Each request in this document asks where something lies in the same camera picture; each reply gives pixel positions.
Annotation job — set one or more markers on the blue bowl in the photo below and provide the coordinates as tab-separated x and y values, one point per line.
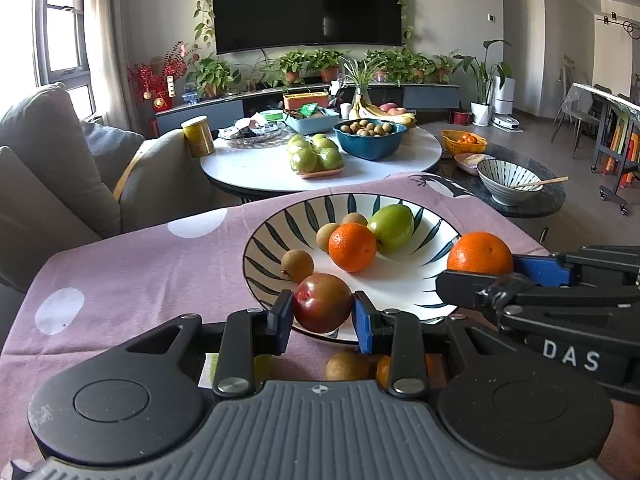
370	146

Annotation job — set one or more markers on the white cup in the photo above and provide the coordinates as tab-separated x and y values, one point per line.
345	111

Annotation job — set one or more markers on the glass dish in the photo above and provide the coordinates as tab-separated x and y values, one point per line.
250	136

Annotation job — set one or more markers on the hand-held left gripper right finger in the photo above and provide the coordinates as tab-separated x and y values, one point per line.
364	329

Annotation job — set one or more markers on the red festive decoration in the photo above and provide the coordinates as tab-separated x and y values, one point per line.
157	75

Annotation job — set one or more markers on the pile of small kiwis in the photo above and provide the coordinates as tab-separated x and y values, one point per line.
370	127

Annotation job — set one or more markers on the orange plastic basket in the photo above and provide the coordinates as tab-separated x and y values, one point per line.
464	144

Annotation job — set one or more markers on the grey sofa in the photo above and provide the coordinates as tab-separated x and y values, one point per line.
45	170

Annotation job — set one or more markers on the wooden spoon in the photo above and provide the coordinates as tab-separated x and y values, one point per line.
545	182

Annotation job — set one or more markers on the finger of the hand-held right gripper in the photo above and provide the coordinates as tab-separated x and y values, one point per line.
542	270
465	286

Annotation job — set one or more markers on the grey dining chair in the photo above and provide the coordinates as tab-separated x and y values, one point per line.
570	105

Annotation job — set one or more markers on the bushy potted pothos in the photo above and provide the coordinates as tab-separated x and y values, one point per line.
215	74

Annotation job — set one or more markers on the large striped ceramic bowl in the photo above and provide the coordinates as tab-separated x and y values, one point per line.
410	280

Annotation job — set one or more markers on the white round coffee table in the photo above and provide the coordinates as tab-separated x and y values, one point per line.
260	172

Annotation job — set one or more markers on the pink dotted tablecloth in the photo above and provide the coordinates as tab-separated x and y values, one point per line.
150	270

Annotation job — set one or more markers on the pink dish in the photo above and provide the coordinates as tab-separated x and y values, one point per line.
470	164

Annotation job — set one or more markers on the black television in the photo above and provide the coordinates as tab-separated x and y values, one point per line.
310	5

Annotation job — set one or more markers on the green jujube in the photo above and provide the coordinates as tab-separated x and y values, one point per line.
392	227

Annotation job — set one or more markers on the dark round side table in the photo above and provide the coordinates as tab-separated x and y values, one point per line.
547	202

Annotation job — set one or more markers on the potted green plant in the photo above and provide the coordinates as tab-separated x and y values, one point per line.
327	62
295	64
421	65
445	66
392	62

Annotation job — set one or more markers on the yellow can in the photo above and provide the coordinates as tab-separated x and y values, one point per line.
198	136

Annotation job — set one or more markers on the orange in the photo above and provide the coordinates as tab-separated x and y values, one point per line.
383	371
352	247
480	255

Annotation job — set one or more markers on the red plum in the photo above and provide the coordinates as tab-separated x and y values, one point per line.
322	302

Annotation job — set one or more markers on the narrow dark-framed window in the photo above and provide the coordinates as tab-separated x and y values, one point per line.
65	25

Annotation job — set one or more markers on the wheeled rack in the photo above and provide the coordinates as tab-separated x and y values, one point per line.
617	160

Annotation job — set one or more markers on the light curtain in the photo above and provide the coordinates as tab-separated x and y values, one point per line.
112	35

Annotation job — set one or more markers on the blue basket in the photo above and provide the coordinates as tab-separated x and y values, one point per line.
312	122

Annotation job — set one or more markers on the red pot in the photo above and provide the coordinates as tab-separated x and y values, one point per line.
461	118

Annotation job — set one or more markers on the bunch of bananas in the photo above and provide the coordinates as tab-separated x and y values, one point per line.
382	111

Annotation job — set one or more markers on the hanging vine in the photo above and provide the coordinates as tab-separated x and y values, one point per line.
205	5
407	7

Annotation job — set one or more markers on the wrapped pack of green jujubes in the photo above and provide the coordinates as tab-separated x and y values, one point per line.
315	156

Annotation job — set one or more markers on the spider plant in vase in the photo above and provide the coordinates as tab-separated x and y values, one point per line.
360	77

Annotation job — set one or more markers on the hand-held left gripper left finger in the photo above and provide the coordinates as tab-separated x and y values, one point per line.
281	320

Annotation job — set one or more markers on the dining table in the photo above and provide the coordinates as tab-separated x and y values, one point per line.
610	97

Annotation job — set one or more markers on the small striped ceramic bowl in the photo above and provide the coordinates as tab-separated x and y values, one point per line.
507	185

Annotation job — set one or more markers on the white robot vacuum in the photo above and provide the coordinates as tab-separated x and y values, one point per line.
507	122

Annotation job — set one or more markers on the grey television cabinet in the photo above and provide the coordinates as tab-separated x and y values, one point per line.
220	110

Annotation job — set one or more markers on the brown kiwi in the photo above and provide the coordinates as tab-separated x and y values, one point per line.
354	219
297	265
347	365
326	236

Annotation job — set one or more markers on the tall plant in white pot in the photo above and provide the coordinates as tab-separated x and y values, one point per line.
481	112

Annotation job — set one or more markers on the grey yellow-trimmed cushion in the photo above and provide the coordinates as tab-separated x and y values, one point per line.
160	175

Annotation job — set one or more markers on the red apples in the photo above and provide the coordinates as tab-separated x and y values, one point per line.
392	108

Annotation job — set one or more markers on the white air purifier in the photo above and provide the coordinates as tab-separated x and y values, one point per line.
503	95

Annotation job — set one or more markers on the orange box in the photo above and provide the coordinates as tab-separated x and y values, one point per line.
305	100

